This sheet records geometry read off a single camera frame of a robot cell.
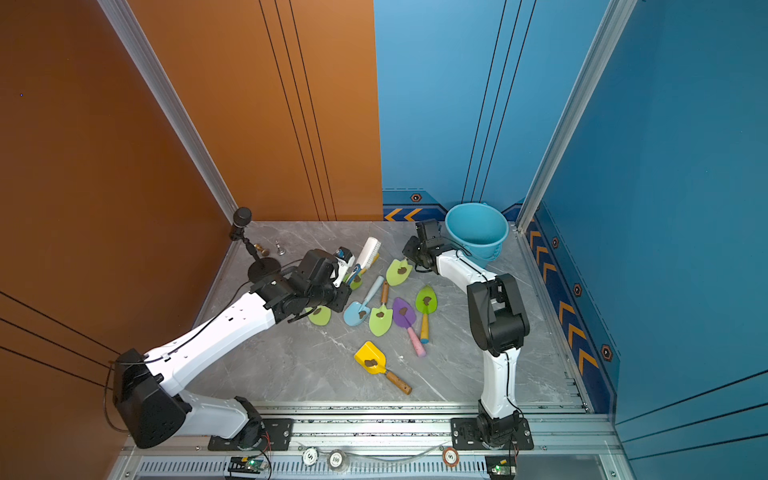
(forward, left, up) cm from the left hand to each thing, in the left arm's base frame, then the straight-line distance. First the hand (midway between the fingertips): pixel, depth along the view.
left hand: (350, 285), depth 80 cm
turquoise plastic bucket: (+28, -41, -7) cm, 50 cm away
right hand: (+21, -16, -9) cm, 28 cm away
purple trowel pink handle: (+1, -15, -19) cm, 24 cm away
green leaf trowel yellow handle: (+6, -22, -19) cm, 29 cm away
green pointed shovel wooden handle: (0, -7, -19) cm, 20 cm away
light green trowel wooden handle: (+13, -12, -11) cm, 21 cm away
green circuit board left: (-38, +23, -20) cm, 49 cm away
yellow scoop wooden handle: (-14, -6, -18) cm, 24 cm away
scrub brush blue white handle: (+6, -5, +6) cm, 10 cm away
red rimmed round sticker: (-36, -26, -19) cm, 48 cm away
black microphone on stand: (+18, +36, -18) cm, 44 cm away
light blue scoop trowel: (+1, +1, -17) cm, 17 cm away
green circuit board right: (-37, -38, -21) cm, 57 cm away
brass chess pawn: (+25, +36, -17) cm, 47 cm away
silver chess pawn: (+27, +32, -18) cm, 45 cm away
